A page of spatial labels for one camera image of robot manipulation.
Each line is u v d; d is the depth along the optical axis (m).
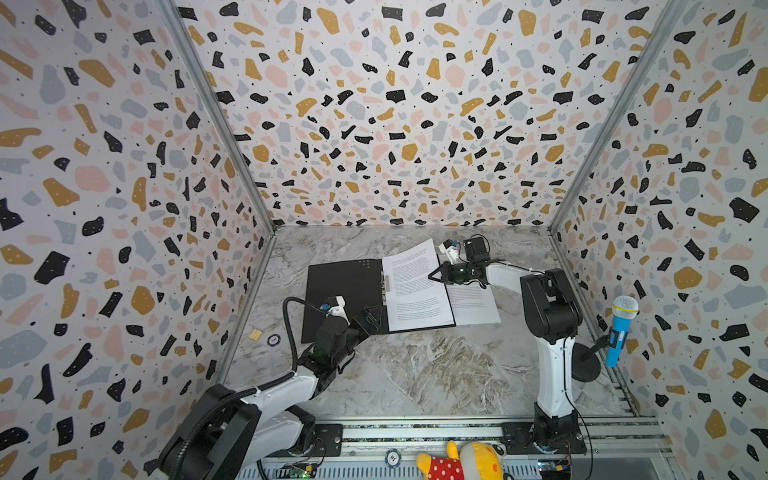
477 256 0.87
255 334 0.90
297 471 0.70
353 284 1.03
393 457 0.72
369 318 0.76
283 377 0.54
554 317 0.58
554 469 0.72
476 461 0.66
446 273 0.93
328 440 0.74
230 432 0.41
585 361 0.85
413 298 1.00
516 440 0.73
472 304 1.00
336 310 0.78
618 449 0.74
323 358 0.66
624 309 0.69
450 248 0.97
